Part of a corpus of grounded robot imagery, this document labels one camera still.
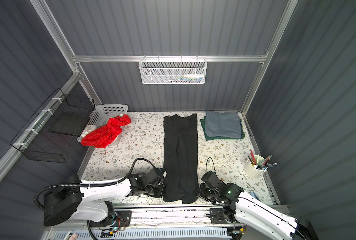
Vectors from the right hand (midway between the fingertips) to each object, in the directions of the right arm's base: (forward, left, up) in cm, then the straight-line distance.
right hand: (197, 195), depth 78 cm
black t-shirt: (+21, +9, +1) cm, 23 cm away
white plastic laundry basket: (+56, +72, +3) cm, 91 cm away
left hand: (+1, +16, -1) cm, 16 cm away
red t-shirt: (+30, +55, +12) cm, 64 cm away
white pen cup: (+12, -32, +8) cm, 35 cm away
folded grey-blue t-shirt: (+50, -22, 0) cm, 54 cm away
